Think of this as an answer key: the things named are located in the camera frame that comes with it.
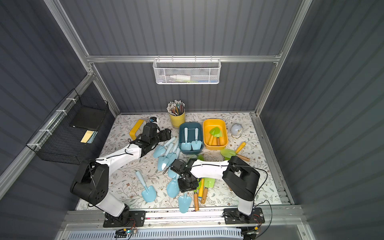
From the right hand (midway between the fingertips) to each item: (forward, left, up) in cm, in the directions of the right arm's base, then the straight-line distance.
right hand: (184, 193), depth 81 cm
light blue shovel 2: (+31, +1, -1) cm, 31 cm away
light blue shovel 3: (-1, +18, +1) cm, 18 cm away
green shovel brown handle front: (-4, -7, +1) cm, 8 cm away
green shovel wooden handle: (+40, -21, +1) cm, 45 cm away
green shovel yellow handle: (+25, -26, -1) cm, 37 cm away
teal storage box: (+39, -3, 0) cm, 39 cm away
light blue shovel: (+30, -7, +1) cm, 31 cm away
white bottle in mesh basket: (+59, +3, +34) cm, 68 cm away
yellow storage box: (+48, -15, +1) cm, 51 cm away
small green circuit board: (-18, +29, -2) cm, 34 cm away
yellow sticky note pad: (+20, +48, +25) cm, 58 cm away
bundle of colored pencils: (+51, +7, +16) cm, 54 cm away
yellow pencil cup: (+45, +7, +10) cm, 46 cm away
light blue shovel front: (-5, 0, -1) cm, 5 cm away
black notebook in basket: (+33, +53, +28) cm, 68 cm away
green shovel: (+37, -22, 0) cm, 43 cm away
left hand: (+31, +11, +15) cm, 36 cm away
